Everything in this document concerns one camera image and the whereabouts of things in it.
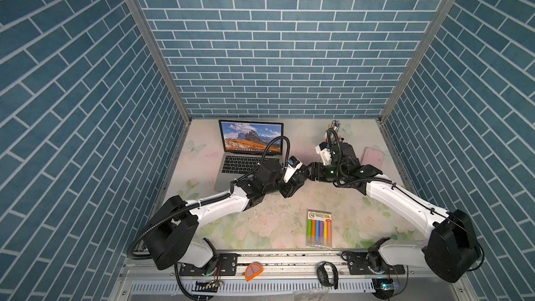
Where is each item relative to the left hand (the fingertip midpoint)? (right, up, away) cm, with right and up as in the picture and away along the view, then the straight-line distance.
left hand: (302, 180), depth 80 cm
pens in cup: (+17, +23, +16) cm, 32 cm away
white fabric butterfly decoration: (-53, +11, +28) cm, 61 cm away
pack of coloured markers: (+7, -19, +1) cm, 21 cm away
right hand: (+2, +3, 0) cm, 3 cm away
